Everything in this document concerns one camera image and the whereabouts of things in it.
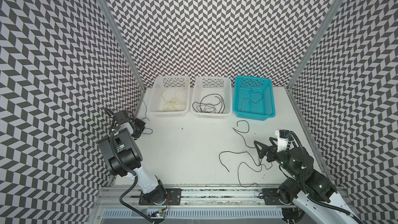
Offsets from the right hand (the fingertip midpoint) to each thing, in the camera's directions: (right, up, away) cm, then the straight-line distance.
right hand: (263, 140), depth 71 cm
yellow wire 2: (-58, +20, +41) cm, 74 cm away
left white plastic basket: (-53, +22, +41) cm, 71 cm away
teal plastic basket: (+8, +20, +41) cm, 46 cm away
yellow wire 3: (-50, +18, +33) cm, 63 cm away
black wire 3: (-27, +16, +37) cm, 49 cm away
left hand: (-65, +5, +23) cm, 70 cm away
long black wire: (-31, +16, +37) cm, 51 cm away
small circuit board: (-47, -31, -5) cm, 56 cm away
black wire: (+4, -16, +9) cm, 19 cm away
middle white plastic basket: (-23, +21, +41) cm, 51 cm away
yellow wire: (-52, +15, +28) cm, 61 cm away
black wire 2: (-10, -16, +9) cm, 21 cm away
